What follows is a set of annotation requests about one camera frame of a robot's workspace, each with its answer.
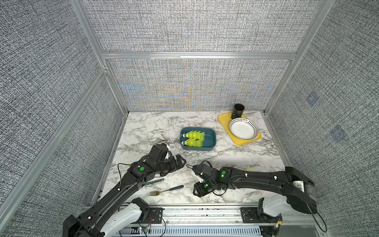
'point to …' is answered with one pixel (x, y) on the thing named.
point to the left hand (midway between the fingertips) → (183, 164)
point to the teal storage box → (208, 144)
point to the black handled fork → (157, 193)
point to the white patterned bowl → (244, 128)
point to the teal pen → (157, 180)
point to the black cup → (238, 111)
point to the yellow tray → (225, 118)
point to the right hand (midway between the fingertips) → (194, 189)
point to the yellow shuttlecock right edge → (249, 169)
